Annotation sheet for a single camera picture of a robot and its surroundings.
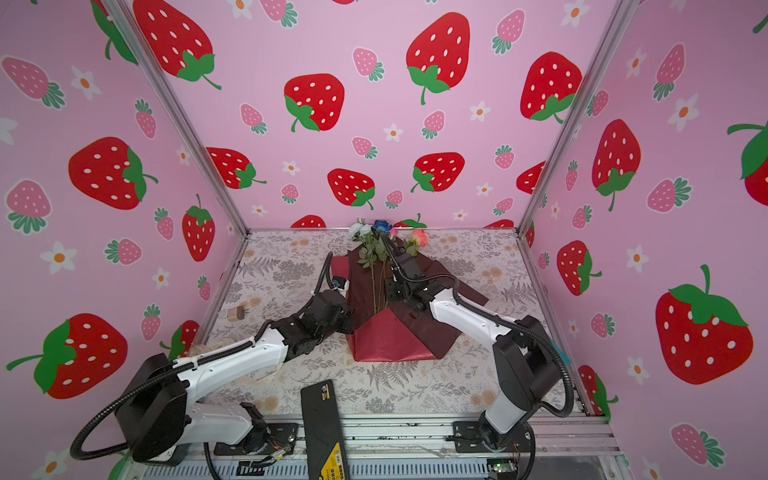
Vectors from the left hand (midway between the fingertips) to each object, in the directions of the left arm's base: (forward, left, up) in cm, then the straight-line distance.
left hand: (353, 308), depth 85 cm
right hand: (+8, -10, +2) cm, 13 cm away
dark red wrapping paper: (-2, -9, -10) cm, 14 cm away
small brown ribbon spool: (+4, +40, -10) cm, 41 cm away
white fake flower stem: (+29, -3, -10) cm, 31 cm away
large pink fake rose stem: (+36, -21, -8) cm, 43 cm away
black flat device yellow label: (-31, +6, -11) cm, 33 cm away
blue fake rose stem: (+39, -7, -4) cm, 39 cm away
